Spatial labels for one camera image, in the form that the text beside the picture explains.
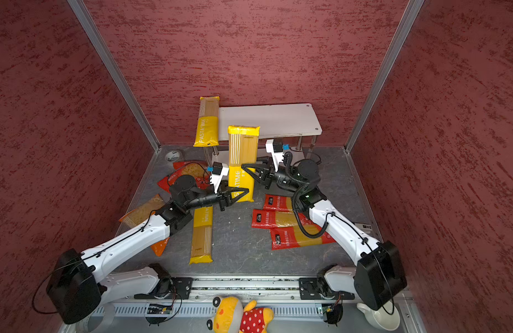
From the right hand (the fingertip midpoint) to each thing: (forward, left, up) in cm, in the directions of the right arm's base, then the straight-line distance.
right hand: (241, 169), depth 62 cm
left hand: (-2, -1, -10) cm, 10 cm away
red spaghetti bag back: (+8, -13, -36) cm, 39 cm away
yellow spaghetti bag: (-9, +19, -36) cm, 42 cm away
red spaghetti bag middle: (0, -9, -36) cm, 37 cm away
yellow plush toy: (-35, +5, -31) cm, 47 cm away
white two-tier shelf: (+31, -12, -6) cm, 34 cm away
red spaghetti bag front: (-18, -18, -6) cm, 27 cm away
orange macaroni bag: (+3, +47, -33) cm, 58 cm away
